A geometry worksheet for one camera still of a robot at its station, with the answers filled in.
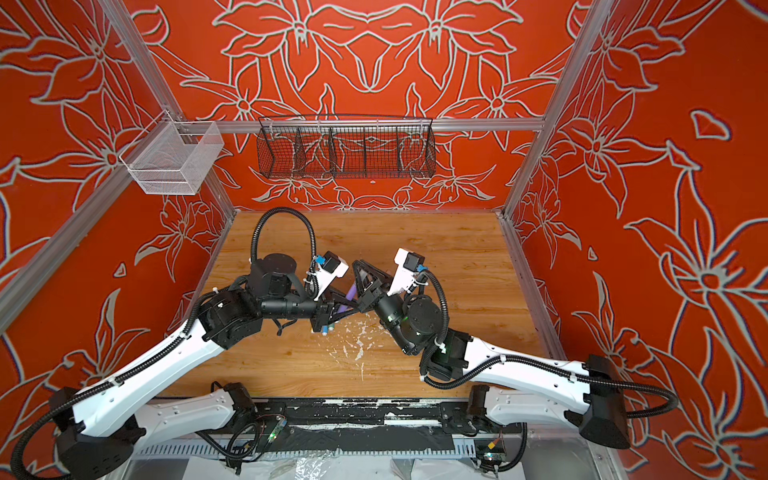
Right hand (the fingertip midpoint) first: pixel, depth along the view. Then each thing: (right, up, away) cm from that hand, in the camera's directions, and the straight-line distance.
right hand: (343, 272), depth 58 cm
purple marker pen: (+2, -5, +1) cm, 5 cm away
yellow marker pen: (-6, -11, -3) cm, 12 cm away
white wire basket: (-58, +33, +34) cm, 75 cm away
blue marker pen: (-9, -20, +29) cm, 37 cm away
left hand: (+2, -6, +3) cm, 7 cm away
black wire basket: (-8, +39, +42) cm, 58 cm away
